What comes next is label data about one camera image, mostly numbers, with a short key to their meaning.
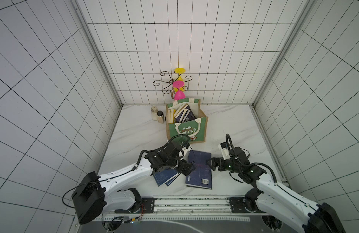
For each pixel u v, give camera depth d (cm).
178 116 88
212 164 72
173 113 89
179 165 66
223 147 74
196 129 87
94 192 40
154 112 104
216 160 71
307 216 41
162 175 79
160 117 103
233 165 67
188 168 67
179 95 94
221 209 73
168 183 78
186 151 70
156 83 89
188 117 90
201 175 80
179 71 97
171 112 89
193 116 95
